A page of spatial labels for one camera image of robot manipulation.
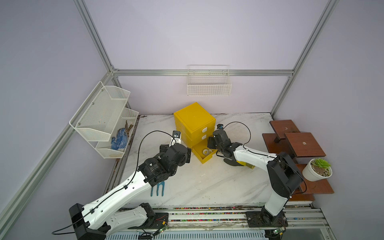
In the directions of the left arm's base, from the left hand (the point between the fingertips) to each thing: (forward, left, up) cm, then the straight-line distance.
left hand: (177, 149), depth 73 cm
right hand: (+15, -20, -15) cm, 29 cm away
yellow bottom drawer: (+11, -14, -22) cm, 29 cm away
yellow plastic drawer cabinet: (+18, -9, -3) cm, 20 cm away
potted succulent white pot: (-11, -64, -1) cm, 65 cm away
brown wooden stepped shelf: (+8, -59, -2) cm, 59 cm away
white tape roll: (+12, -15, -22) cm, 29 cm away
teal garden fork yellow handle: (-9, +10, -24) cm, 28 cm away
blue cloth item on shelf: (+12, +35, -9) cm, 38 cm away
